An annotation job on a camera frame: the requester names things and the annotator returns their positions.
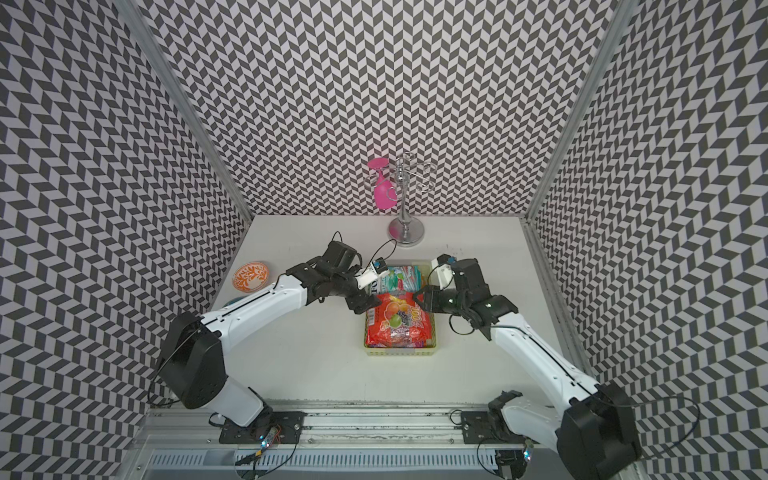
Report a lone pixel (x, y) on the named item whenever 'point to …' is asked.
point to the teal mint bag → (401, 279)
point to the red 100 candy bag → (398, 321)
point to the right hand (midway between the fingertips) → (418, 303)
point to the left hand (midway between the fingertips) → (371, 292)
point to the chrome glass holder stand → (406, 231)
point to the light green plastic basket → (403, 350)
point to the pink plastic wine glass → (385, 196)
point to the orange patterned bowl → (250, 276)
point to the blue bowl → (233, 300)
